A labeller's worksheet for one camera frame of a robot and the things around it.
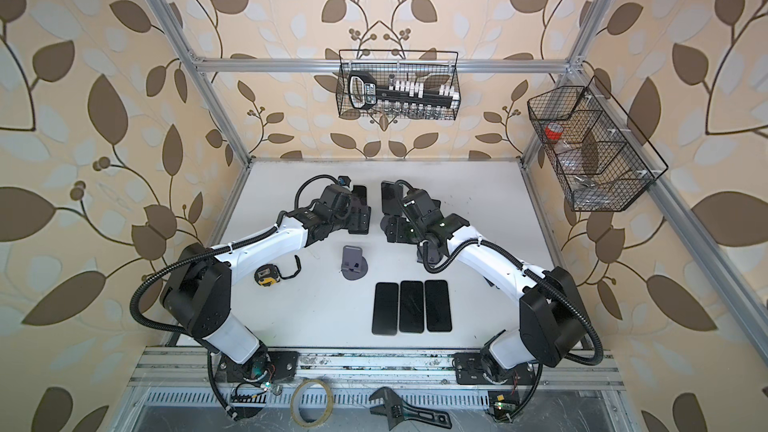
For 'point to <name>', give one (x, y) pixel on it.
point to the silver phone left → (360, 192)
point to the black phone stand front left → (354, 265)
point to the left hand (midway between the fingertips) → (359, 209)
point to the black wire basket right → (602, 160)
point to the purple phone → (385, 311)
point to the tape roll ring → (295, 398)
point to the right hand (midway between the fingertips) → (397, 233)
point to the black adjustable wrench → (398, 412)
